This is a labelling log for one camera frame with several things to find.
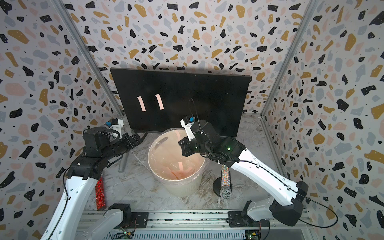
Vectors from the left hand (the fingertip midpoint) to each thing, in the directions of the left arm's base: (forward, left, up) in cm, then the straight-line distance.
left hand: (143, 135), depth 67 cm
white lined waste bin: (-2, -8, -11) cm, 14 cm away
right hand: (-6, -16, +2) cm, 18 cm away
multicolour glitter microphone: (-21, -36, -11) cm, 43 cm away
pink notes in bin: (-8, -16, -23) cm, 29 cm away
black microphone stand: (-12, -35, -33) cm, 50 cm away
